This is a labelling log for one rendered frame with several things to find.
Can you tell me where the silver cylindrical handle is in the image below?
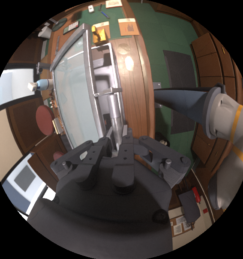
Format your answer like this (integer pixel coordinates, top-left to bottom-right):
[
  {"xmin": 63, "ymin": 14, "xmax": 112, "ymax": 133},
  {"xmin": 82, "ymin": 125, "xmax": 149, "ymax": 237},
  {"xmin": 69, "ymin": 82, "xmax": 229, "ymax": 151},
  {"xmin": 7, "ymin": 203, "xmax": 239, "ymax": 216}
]
[{"xmin": 106, "ymin": 93, "xmax": 124, "ymax": 151}]

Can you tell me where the wooden desk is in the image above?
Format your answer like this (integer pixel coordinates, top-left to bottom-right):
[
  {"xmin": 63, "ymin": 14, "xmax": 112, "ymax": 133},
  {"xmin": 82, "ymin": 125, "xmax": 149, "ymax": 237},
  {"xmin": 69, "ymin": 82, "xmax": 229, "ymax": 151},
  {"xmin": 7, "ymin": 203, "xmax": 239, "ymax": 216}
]
[{"xmin": 40, "ymin": 0, "xmax": 156, "ymax": 163}]

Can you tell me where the cork notice board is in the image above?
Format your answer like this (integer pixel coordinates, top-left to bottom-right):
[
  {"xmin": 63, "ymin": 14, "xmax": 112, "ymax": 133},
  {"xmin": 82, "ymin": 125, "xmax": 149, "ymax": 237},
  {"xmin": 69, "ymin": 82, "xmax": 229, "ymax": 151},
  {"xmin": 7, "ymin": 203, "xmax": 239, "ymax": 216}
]
[{"xmin": 169, "ymin": 215, "xmax": 193, "ymax": 238}]

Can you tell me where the blue white spray bottle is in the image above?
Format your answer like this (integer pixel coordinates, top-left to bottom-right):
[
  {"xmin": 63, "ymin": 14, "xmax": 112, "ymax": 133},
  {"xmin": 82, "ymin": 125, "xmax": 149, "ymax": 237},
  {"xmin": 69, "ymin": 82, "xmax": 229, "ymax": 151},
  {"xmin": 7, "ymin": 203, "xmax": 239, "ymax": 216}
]
[{"xmin": 27, "ymin": 78, "xmax": 54, "ymax": 92}]

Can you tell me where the brown printed envelope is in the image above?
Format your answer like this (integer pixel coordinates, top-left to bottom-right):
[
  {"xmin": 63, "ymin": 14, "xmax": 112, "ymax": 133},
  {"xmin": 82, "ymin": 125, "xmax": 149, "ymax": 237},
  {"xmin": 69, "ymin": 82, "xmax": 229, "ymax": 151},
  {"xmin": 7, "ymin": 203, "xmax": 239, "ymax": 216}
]
[{"xmin": 117, "ymin": 18, "xmax": 140, "ymax": 36}]

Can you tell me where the dark floor mat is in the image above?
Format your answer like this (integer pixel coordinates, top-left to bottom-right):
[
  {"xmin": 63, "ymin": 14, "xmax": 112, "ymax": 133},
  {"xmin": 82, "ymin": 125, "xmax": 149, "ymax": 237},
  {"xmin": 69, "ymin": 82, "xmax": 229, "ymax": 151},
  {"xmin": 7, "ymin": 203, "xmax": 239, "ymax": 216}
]
[{"xmin": 162, "ymin": 49, "xmax": 196, "ymax": 136}]

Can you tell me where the window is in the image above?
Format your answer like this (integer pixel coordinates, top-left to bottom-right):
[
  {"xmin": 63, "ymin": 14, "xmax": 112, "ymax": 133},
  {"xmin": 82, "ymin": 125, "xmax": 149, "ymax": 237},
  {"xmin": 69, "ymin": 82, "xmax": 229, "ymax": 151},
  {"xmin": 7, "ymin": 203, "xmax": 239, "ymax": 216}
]
[{"xmin": 0, "ymin": 68, "xmax": 35, "ymax": 110}]

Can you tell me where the red-edged open book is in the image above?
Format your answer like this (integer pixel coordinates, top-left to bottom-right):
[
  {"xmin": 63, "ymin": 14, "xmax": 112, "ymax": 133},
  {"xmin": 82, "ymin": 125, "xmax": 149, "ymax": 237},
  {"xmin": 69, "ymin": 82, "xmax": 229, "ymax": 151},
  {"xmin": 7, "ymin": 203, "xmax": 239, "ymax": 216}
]
[{"xmin": 105, "ymin": 0, "xmax": 123, "ymax": 9}]

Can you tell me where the white framed display panel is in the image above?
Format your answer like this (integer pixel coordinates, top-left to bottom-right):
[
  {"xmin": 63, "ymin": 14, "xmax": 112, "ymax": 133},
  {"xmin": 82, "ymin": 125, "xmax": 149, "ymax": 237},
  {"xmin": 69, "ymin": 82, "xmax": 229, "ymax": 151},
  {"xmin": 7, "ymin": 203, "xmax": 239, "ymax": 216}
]
[{"xmin": 1, "ymin": 153, "xmax": 49, "ymax": 216}]

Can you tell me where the brown card sheet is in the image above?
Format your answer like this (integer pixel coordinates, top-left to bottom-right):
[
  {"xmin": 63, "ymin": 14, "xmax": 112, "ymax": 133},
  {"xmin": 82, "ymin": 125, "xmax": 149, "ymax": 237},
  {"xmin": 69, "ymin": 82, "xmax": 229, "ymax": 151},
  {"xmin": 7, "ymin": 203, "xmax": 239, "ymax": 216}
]
[{"xmin": 92, "ymin": 21, "xmax": 111, "ymax": 39}]

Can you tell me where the glass showcase lid silver frame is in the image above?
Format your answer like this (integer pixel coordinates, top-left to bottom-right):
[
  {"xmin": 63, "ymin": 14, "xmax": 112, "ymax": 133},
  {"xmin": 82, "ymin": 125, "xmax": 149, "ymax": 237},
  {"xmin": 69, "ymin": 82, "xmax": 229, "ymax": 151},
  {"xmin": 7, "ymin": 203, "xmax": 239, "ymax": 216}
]
[{"xmin": 50, "ymin": 23, "xmax": 106, "ymax": 150}]

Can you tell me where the red fire extinguisher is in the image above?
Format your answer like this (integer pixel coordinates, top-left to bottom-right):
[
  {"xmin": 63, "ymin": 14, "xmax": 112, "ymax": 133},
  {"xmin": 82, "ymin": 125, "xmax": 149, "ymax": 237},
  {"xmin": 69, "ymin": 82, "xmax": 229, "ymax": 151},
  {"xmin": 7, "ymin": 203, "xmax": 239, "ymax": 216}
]
[{"xmin": 191, "ymin": 187, "xmax": 202, "ymax": 203}]

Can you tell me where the black white bag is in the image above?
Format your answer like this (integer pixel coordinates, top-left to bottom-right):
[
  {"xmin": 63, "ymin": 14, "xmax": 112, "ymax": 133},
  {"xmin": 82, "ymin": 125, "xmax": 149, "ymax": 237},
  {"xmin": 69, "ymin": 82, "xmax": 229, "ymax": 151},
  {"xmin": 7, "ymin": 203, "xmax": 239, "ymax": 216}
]
[{"xmin": 155, "ymin": 131, "xmax": 171, "ymax": 148}]

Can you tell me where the grey loupe camera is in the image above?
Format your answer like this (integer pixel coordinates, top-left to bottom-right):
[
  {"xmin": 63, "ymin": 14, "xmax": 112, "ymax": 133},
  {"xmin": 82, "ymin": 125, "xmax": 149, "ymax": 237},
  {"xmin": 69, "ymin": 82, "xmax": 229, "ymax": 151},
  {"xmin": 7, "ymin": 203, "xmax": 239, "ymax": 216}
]
[{"xmin": 36, "ymin": 62, "xmax": 54, "ymax": 75}]

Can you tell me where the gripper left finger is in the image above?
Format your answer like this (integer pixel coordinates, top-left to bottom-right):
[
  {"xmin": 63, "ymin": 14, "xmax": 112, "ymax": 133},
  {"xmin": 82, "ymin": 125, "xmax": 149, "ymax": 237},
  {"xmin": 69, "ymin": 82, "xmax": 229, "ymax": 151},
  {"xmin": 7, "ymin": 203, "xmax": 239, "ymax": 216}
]
[{"xmin": 50, "ymin": 127, "xmax": 114, "ymax": 190}]

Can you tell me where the green round dish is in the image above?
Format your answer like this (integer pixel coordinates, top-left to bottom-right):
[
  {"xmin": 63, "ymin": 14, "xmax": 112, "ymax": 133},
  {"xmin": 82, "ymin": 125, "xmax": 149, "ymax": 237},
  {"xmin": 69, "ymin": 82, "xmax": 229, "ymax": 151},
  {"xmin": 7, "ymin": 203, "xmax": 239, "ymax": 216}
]
[{"xmin": 52, "ymin": 18, "xmax": 68, "ymax": 32}]

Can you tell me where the yellow block stand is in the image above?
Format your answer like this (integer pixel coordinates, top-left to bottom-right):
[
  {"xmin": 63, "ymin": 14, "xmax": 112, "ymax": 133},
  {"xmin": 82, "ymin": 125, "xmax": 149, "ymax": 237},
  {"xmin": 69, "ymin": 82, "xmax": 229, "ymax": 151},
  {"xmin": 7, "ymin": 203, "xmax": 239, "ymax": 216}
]
[{"xmin": 91, "ymin": 25, "xmax": 110, "ymax": 46}]

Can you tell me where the white printed paper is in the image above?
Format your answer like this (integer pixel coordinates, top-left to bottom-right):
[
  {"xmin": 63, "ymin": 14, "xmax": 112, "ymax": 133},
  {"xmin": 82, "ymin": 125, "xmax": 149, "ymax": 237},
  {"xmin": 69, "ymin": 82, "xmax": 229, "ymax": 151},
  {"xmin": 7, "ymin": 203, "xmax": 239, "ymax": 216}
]
[{"xmin": 163, "ymin": 167, "xmax": 184, "ymax": 189}]

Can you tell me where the grey box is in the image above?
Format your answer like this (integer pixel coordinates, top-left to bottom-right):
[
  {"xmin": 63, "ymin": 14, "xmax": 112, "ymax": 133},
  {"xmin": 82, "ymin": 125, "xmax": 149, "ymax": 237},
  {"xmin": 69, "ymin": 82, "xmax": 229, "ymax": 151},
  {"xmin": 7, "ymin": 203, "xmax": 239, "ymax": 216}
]
[{"xmin": 177, "ymin": 190, "xmax": 201, "ymax": 223}]

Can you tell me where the wooden cabinet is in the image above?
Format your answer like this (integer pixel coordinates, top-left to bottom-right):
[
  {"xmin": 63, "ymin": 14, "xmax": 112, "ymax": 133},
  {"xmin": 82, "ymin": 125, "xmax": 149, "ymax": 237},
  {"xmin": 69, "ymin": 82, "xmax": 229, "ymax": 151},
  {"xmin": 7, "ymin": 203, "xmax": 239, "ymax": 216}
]
[{"xmin": 189, "ymin": 32, "xmax": 243, "ymax": 169}]

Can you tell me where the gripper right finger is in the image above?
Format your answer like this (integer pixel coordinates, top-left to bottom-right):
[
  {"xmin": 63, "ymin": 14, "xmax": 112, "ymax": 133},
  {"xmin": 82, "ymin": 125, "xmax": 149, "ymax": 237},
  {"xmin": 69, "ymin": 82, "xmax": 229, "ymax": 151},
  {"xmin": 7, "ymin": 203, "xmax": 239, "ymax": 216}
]
[{"xmin": 111, "ymin": 124, "xmax": 192, "ymax": 194}]

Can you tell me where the white desk lamp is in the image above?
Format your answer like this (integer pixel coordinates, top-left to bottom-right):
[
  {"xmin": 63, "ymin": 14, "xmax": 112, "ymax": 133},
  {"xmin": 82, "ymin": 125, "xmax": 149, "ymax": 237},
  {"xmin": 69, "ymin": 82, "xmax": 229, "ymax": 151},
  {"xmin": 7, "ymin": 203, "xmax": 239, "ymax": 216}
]
[{"xmin": 37, "ymin": 21, "xmax": 52, "ymax": 39}]

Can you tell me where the green desk mat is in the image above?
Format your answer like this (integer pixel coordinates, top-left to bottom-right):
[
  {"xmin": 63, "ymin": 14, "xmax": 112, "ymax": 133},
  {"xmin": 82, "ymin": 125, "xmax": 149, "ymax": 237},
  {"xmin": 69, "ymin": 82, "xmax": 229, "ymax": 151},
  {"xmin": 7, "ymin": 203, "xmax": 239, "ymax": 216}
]
[{"xmin": 72, "ymin": 3, "xmax": 132, "ymax": 40}]

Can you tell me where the dark calculator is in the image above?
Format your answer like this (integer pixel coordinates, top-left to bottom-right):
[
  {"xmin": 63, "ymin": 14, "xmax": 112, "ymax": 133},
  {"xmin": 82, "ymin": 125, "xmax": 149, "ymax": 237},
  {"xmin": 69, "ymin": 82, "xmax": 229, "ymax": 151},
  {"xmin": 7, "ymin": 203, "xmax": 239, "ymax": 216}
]
[{"xmin": 63, "ymin": 20, "xmax": 81, "ymax": 35}]

